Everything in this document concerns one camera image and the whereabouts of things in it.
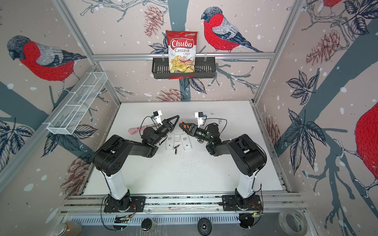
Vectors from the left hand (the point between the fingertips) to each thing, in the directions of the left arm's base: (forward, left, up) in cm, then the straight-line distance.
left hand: (179, 117), depth 79 cm
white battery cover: (+2, +4, -25) cm, 25 cm away
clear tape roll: (-46, -56, -26) cm, 77 cm away
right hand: (-5, +1, -5) cm, 7 cm away
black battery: (-9, +3, -25) cm, 26 cm away
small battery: (-5, +3, -24) cm, 25 cm away
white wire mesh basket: (-5, +55, +6) cm, 56 cm away
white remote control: (-2, +8, -22) cm, 23 cm away
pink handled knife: (+7, +34, -23) cm, 42 cm away
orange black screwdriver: (-3, -4, -5) cm, 8 cm away
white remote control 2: (-1, -3, -24) cm, 25 cm away
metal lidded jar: (-47, +45, -16) cm, 67 cm away
